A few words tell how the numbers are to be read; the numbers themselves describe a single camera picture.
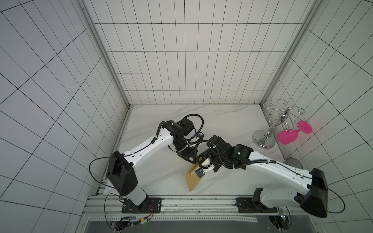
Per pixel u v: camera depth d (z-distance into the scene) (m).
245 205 0.72
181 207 0.74
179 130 0.54
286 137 0.81
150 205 0.72
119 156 0.44
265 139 0.97
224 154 0.55
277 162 0.46
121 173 0.41
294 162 0.75
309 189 0.40
